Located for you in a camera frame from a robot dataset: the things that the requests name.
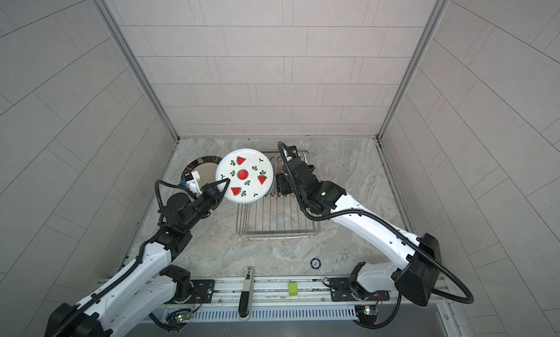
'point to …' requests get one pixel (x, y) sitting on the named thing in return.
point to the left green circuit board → (183, 316)
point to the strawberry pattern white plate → (251, 175)
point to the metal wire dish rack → (276, 217)
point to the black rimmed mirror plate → (205, 166)
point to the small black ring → (315, 263)
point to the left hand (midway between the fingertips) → (234, 179)
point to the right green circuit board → (367, 314)
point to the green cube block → (292, 288)
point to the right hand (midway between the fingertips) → (283, 173)
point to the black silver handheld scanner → (245, 304)
